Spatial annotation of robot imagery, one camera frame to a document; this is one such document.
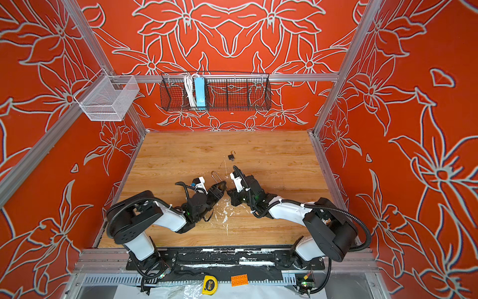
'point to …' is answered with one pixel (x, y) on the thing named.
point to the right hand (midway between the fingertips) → (224, 192)
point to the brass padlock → (212, 175)
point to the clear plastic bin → (107, 97)
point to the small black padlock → (231, 156)
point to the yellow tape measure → (210, 284)
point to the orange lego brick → (239, 280)
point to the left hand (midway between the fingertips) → (227, 184)
